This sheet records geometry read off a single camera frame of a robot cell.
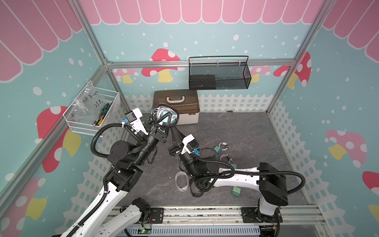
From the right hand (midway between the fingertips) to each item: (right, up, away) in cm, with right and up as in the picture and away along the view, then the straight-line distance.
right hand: (174, 125), depth 55 cm
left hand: (0, +3, -2) cm, 4 cm away
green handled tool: (-38, +7, +18) cm, 42 cm away
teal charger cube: (+23, -15, +42) cm, 50 cm away
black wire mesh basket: (+23, +35, +40) cm, 58 cm away
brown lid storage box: (+2, +17, +43) cm, 47 cm away
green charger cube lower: (+31, -35, +25) cm, 53 cm away
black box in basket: (+11, +27, +35) cm, 45 cm away
